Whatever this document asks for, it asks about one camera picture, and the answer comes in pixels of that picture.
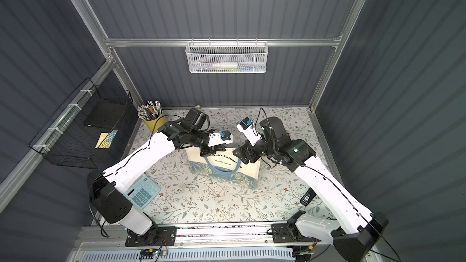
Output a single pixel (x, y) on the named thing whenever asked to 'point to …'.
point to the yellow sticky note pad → (105, 139)
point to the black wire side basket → (84, 131)
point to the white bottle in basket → (226, 65)
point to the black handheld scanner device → (307, 197)
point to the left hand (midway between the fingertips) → (224, 146)
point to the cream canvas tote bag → (224, 167)
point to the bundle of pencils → (150, 111)
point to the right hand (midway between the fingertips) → (241, 147)
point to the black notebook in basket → (105, 113)
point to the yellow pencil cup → (154, 124)
